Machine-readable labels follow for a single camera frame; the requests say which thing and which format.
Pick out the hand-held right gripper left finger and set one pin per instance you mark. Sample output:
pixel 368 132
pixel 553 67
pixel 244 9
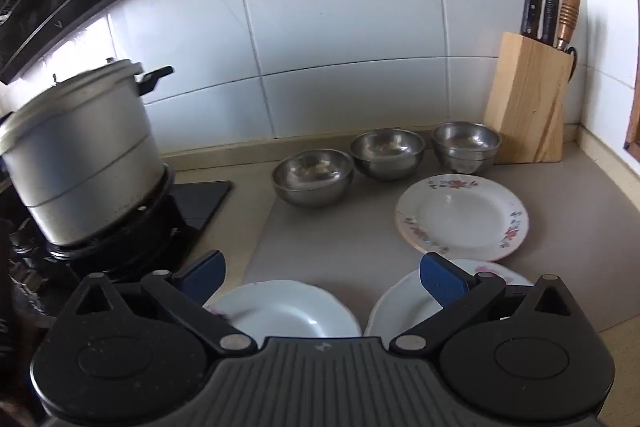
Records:
pixel 202 274

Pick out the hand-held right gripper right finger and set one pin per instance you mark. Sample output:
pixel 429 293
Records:
pixel 442 279

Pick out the white floral plate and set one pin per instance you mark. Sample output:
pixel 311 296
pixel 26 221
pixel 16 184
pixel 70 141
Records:
pixel 400 312
pixel 460 219

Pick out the stainless steel bowl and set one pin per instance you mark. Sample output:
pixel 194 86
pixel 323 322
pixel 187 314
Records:
pixel 312 182
pixel 387 154
pixel 465 147

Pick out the black gas stove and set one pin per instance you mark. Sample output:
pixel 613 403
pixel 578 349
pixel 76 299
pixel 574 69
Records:
pixel 200 202

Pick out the silver pressure cooker pot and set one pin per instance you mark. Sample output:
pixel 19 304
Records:
pixel 80 157

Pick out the wooden knife block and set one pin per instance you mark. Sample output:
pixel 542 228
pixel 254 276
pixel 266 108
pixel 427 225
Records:
pixel 530 102

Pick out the wooden window frame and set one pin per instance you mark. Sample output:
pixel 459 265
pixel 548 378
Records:
pixel 634 57

